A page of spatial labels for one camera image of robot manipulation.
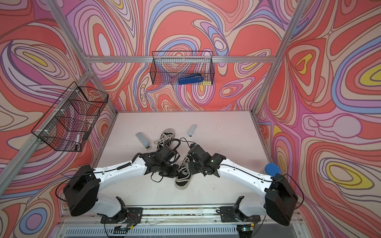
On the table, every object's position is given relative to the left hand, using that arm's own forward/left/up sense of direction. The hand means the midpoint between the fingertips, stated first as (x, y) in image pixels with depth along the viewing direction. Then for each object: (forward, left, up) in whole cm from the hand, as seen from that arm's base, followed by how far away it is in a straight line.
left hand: (181, 175), depth 81 cm
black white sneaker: (+29, +11, -2) cm, 31 cm away
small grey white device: (+34, -6, -3) cm, 35 cm away
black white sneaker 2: (+1, -2, -3) cm, 3 cm away
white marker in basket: (+9, +50, +20) cm, 55 cm away
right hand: (+2, -7, +2) cm, 8 cm away
